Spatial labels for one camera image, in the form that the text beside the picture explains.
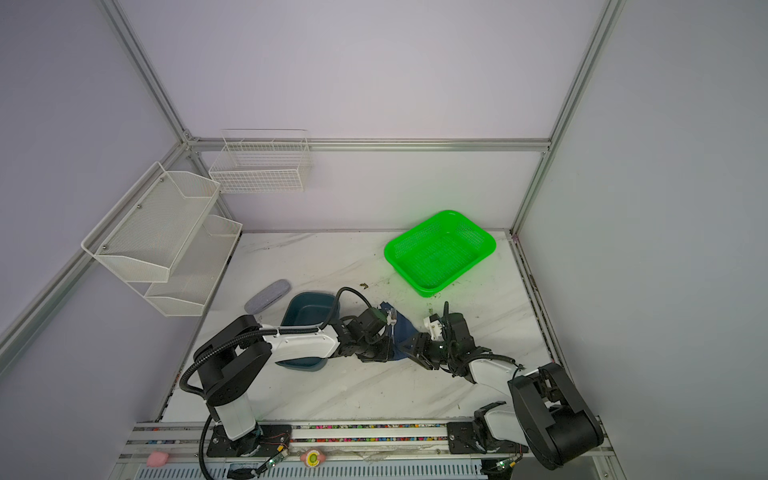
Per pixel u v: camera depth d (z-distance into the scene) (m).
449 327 0.70
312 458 0.67
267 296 0.99
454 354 0.69
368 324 0.70
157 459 0.70
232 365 0.47
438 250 1.15
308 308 0.97
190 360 0.92
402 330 0.92
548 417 0.42
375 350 0.77
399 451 0.73
